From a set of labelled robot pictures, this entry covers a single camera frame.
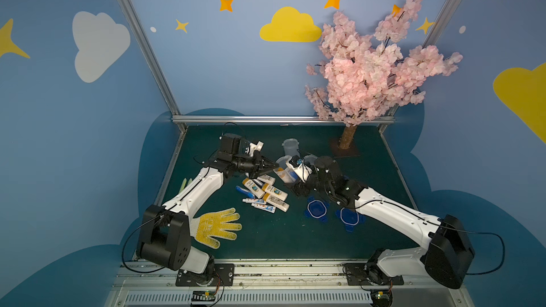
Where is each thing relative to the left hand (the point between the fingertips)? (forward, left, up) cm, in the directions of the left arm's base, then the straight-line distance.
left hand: (280, 164), depth 76 cm
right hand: (0, -6, -5) cm, 7 cm away
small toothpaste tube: (-4, +12, -22) cm, 26 cm away
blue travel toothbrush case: (0, +13, -24) cm, 28 cm away
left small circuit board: (-38, +25, -26) cm, 53 cm away
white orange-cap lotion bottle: (+7, +5, -22) cm, 24 cm away
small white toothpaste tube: (-7, +4, -24) cm, 25 cm away
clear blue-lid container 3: (+26, -6, -21) cm, 33 cm away
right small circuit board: (-37, -37, -26) cm, 59 cm away
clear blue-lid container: (-5, -2, +3) cm, 7 cm away
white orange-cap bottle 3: (-5, +1, -22) cm, 23 cm away
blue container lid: (-6, -17, -24) cm, 30 cm away
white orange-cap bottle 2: (0, +10, -22) cm, 24 cm away
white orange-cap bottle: (0, +2, -22) cm, 22 cm away
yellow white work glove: (-16, +29, -23) cm, 40 cm away
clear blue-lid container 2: (-5, -9, +11) cm, 15 cm away
